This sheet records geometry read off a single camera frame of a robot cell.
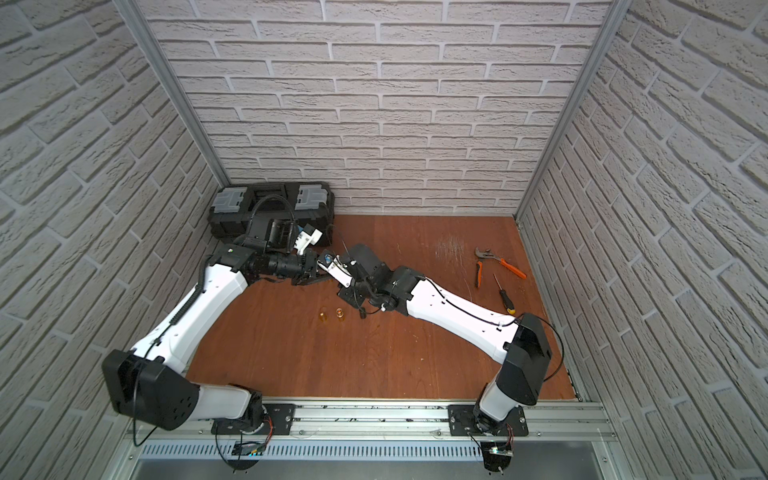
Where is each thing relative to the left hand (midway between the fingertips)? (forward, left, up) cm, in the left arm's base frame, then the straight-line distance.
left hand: (340, 268), depth 72 cm
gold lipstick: (-1, +8, -25) cm, 26 cm away
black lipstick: (0, -4, -23) cm, 24 cm away
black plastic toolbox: (+33, +16, -8) cm, 38 cm away
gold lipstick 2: (-2, +2, -22) cm, 22 cm away
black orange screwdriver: (+4, -51, -24) cm, 56 cm away
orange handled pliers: (+23, -49, -24) cm, 59 cm away
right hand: (0, -2, -4) cm, 4 cm away
